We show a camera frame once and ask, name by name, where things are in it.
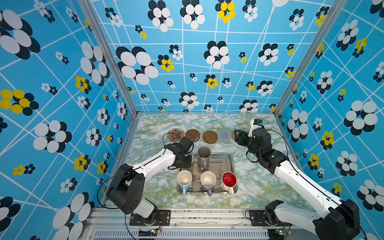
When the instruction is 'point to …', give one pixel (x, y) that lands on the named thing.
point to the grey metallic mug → (204, 154)
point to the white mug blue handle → (184, 179)
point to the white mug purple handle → (208, 181)
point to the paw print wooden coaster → (175, 135)
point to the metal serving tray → (219, 163)
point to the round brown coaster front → (193, 134)
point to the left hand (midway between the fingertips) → (188, 163)
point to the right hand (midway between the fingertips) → (239, 132)
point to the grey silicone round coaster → (224, 135)
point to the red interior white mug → (229, 182)
